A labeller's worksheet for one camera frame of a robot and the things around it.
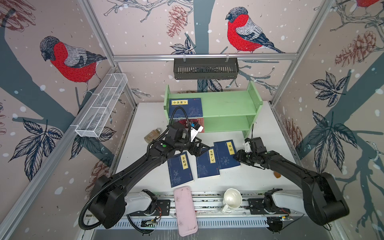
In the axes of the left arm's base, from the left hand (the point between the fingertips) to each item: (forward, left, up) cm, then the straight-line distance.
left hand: (205, 145), depth 73 cm
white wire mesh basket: (+8, +55, +9) cm, 56 cm away
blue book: (-5, +14, -20) cm, 25 cm away
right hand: (+1, -19, -18) cm, 26 cm away
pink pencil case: (-27, +10, -18) cm, 34 cm away
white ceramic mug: (-20, -14, -20) cm, 32 cm away
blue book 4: (+20, +6, +8) cm, 22 cm away
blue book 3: (+4, -15, -19) cm, 25 cm away
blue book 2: (-2, -2, -21) cm, 21 cm away
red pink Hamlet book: (+22, +13, -9) cm, 27 cm away
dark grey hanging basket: (+57, -3, +8) cm, 58 cm away
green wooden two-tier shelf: (+17, -10, +7) cm, 21 cm away
